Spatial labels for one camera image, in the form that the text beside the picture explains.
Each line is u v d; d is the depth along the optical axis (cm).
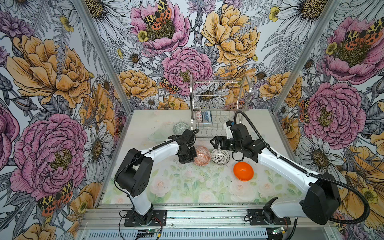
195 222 74
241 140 62
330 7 72
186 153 76
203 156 94
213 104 123
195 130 80
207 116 102
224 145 72
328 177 43
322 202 41
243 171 86
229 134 65
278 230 72
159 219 73
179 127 108
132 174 48
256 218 73
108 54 91
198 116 102
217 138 73
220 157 94
